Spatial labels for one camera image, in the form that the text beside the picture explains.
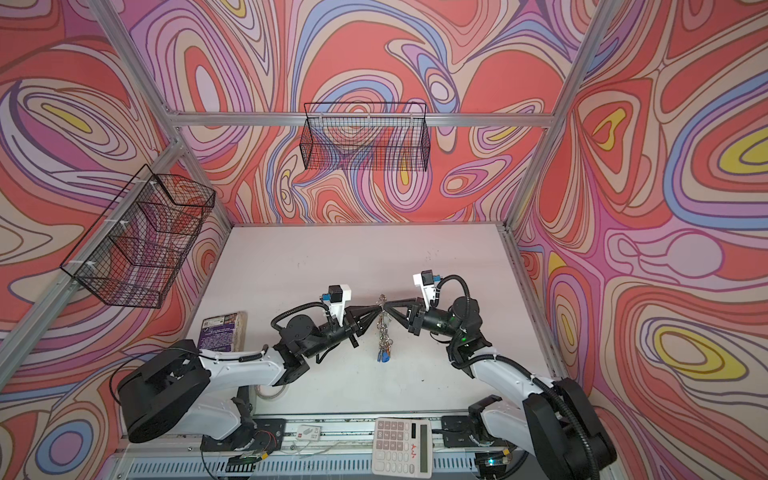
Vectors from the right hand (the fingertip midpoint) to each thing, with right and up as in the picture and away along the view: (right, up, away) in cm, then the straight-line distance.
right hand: (387, 315), depth 73 cm
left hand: (-1, +1, -2) cm, 3 cm away
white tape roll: (-31, -22, +6) cm, 39 cm away
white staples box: (-20, -29, 0) cm, 35 cm away
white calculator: (+3, -31, -2) cm, 31 cm away
